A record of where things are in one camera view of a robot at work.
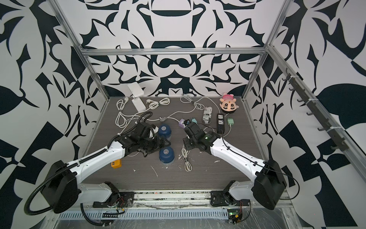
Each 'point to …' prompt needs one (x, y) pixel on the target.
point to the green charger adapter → (230, 121)
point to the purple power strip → (180, 123)
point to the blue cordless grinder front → (167, 155)
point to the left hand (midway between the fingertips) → (166, 143)
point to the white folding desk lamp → (136, 90)
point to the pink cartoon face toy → (228, 103)
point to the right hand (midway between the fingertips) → (187, 138)
